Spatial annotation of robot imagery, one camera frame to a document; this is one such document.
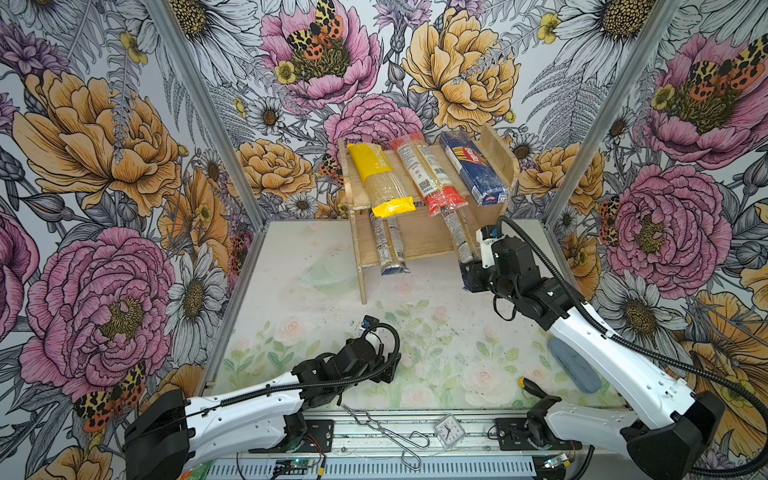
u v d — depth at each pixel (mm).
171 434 417
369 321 708
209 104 878
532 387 799
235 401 478
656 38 748
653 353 420
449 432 735
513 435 739
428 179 668
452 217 797
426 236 899
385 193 638
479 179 656
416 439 748
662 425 398
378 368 556
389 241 832
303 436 663
